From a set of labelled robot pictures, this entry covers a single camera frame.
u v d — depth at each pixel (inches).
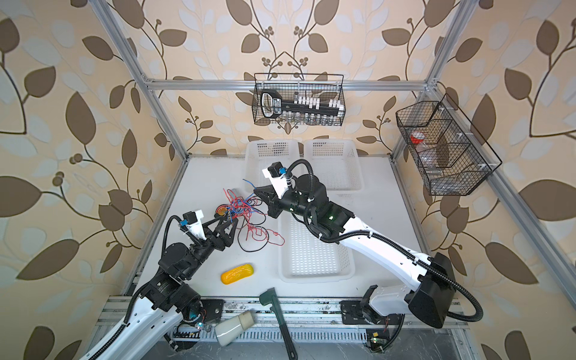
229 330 26.2
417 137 31.7
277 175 21.5
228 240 25.7
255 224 29.0
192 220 24.8
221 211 38.0
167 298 21.7
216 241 25.2
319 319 29.0
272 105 33.3
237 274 31.4
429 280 15.5
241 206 38.6
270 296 30.4
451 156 28.9
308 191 19.7
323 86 35.8
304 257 34.1
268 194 23.4
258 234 29.1
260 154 46.8
